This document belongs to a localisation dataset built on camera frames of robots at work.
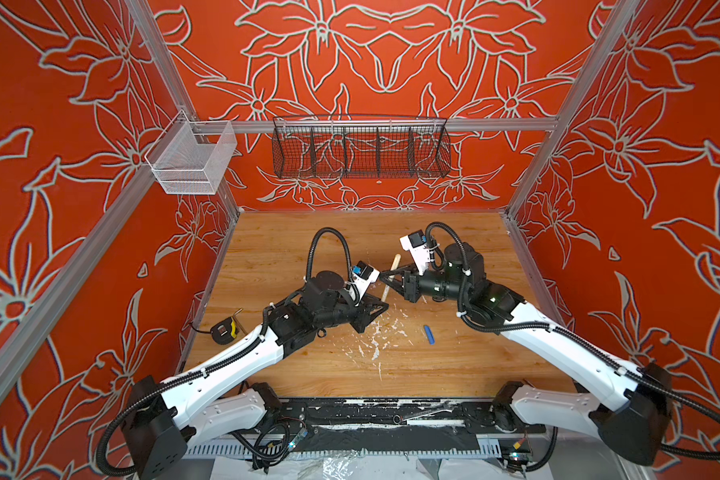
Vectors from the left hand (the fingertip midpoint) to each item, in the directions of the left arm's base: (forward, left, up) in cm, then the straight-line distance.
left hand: (385, 301), depth 69 cm
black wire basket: (+53, +9, +7) cm, 54 cm away
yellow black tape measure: (-2, +45, -20) cm, 49 cm away
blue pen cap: (+2, -15, -23) cm, 27 cm away
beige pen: (+4, -1, +9) cm, 10 cm away
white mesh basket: (+38, +62, +9) cm, 73 cm away
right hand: (+3, +2, +6) cm, 7 cm away
